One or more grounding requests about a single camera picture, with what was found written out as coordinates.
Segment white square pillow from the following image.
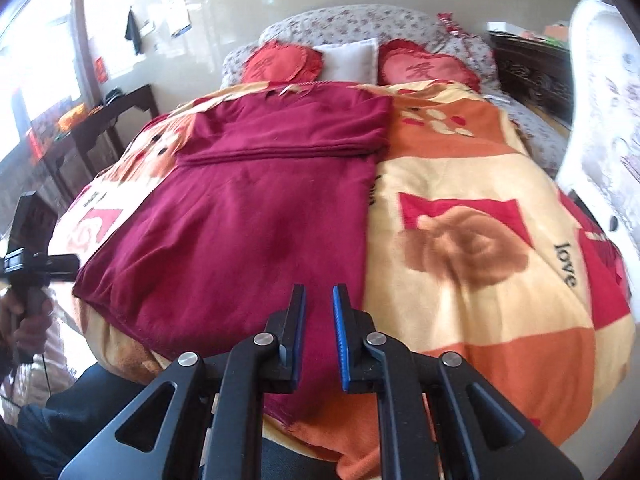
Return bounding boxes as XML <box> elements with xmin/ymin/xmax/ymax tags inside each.
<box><xmin>312</xmin><ymin>37</ymin><xmax>380</xmax><ymax>85</ymax></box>

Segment window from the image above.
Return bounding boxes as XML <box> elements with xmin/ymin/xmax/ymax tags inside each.
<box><xmin>0</xmin><ymin>0</ymin><xmax>88</xmax><ymax>161</ymax></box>

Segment orange crate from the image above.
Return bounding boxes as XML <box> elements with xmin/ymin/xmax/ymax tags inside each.
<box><xmin>57</xmin><ymin>104</ymin><xmax>91</xmax><ymax>129</ymax></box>

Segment orange red printed blanket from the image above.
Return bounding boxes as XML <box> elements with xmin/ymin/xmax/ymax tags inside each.
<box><xmin>52</xmin><ymin>80</ymin><xmax>636</xmax><ymax>466</ymax></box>

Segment black hanging cloth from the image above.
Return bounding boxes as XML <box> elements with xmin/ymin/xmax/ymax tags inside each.
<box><xmin>125</xmin><ymin>7</ymin><xmax>144</xmax><ymax>56</ymax></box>

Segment eye chart wall poster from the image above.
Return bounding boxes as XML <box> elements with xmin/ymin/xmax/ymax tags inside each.
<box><xmin>162</xmin><ymin>0</ymin><xmax>194</xmax><ymax>38</ymax></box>

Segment floral bed sheet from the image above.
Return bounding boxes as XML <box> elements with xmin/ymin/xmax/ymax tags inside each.
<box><xmin>482</xmin><ymin>92</ymin><xmax>571</xmax><ymax>178</ymax></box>

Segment person's dark pants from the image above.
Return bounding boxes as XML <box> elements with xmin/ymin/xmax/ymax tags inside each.
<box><xmin>10</xmin><ymin>362</ymin><xmax>301</xmax><ymax>480</ymax></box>

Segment black cable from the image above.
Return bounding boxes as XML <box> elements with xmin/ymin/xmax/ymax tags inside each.
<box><xmin>0</xmin><ymin>352</ymin><xmax>54</xmax><ymax>411</ymax></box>

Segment dark red sweater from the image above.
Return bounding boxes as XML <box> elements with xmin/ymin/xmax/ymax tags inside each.
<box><xmin>72</xmin><ymin>85</ymin><xmax>393</xmax><ymax>426</ymax></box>

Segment dark carved wooden cabinet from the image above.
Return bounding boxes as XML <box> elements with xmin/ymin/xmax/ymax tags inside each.
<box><xmin>487</xmin><ymin>30</ymin><xmax>576</xmax><ymax>128</ymax></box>

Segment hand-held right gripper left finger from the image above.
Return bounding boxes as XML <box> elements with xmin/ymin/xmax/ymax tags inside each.
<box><xmin>60</xmin><ymin>284</ymin><xmax>307</xmax><ymax>480</ymax></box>

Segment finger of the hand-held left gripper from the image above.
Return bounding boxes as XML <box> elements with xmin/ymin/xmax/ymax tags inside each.
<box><xmin>50</xmin><ymin>255</ymin><xmax>80</xmax><ymax>281</ymax></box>

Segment ornate white upholstered chair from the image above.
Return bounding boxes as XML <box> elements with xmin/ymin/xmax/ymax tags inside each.
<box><xmin>555</xmin><ymin>0</ymin><xmax>640</xmax><ymax>321</ymax></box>

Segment red heart-shaped pillow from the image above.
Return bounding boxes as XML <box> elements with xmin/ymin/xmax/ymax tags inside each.
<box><xmin>377</xmin><ymin>39</ymin><xmax>483</xmax><ymax>93</ymax></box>
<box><xmin>241</xmin><ymin>40</ymin><xmax>326</xmax><ymax>83</ymax></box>

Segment red patterned bundle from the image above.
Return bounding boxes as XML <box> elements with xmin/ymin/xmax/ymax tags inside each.
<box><xmin>436</xmin><ymin>12</ymin><xmax>473</xmax><ymax>39</ymax></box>

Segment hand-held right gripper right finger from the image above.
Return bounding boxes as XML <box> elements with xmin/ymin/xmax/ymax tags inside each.
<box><xmin>332</xmin><ymin>284</ymin><xmax>583</xmax><ymax>480</ymax></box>

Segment person's left hand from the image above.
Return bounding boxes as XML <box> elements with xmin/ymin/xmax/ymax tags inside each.
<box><xmin>0</xmin><ymin>292</ymin><xmax>55</xmax><ymax>363</ymax></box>

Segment dark wooden side table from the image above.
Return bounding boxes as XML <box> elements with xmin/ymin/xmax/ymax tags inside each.
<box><xmin>30</xmin><ymin>84</ymin><xmax>161</xmax><ymax>196</ymax></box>

